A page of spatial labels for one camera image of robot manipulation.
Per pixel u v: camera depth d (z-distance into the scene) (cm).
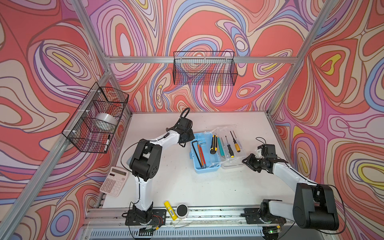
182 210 72
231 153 82
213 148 89
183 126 78
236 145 87
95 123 70
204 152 98
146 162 52
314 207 42
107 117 73
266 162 66
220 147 88
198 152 97
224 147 86
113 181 84
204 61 88
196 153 96
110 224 72
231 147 86
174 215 73
